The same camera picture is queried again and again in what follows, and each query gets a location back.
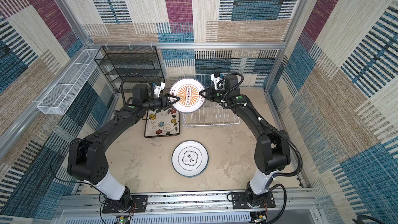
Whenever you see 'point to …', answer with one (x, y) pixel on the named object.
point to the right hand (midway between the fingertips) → (202, 94)
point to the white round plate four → (187, 90)
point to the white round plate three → (189, 158)
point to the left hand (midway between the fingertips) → (178, 100)
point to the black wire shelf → (125, 67)
